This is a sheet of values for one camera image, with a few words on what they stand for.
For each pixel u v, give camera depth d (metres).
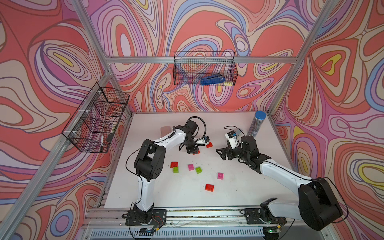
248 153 0.65
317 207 0.41
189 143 0.81
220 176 0.86
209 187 0.82
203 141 0.84
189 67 0.96
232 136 0.74
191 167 0.91
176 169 0.88
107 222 0.73
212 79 0.91
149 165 0.52
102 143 0.73
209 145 0.99
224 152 0.76
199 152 0.94
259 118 0.91
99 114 0.81
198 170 0.88
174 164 0.91
